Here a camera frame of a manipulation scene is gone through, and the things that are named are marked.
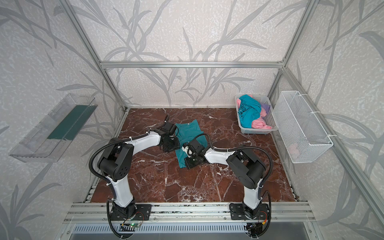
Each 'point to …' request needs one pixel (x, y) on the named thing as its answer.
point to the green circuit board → (135, 225)
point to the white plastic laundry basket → (270, 118)
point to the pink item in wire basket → (294, 149)
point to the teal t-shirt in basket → (249, 110)
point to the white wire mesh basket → (301, 133)
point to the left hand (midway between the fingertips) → (181, 143)
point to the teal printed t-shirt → (188, 131)
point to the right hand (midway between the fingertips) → (185, 160)
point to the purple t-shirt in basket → (266, 106)
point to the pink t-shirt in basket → (258, 122)
